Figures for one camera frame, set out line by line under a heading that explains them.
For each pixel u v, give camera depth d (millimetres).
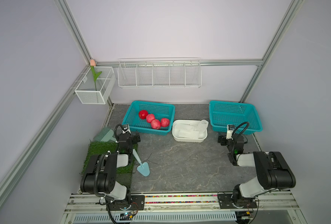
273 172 456
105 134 1000
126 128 799
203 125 935
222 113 1122
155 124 993
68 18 725
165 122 1008
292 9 708
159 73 984
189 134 943
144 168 863
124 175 825
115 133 680
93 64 897
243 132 665
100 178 446
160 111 1115
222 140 853
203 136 986
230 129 812
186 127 1000
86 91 791
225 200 738
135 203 731
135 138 884
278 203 741
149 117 1024
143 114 1060
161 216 708
